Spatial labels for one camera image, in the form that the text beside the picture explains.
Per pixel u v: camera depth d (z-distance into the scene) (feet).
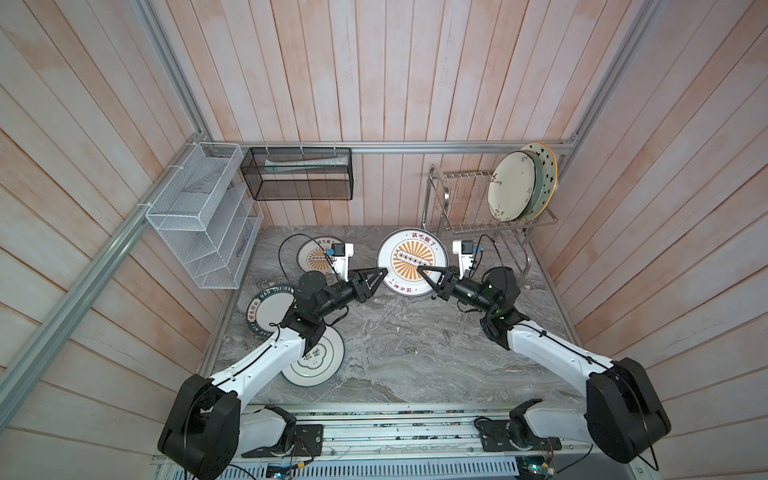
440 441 2.45
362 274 2.19
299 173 3.41
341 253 2.18
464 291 2.21
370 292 2.21
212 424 1.31
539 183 2.40
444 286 2.24
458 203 3.80
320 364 2.81
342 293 2.16
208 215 2.35
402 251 2.37
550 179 2.44
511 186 2.85
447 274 2.25
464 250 2.21
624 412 1.36
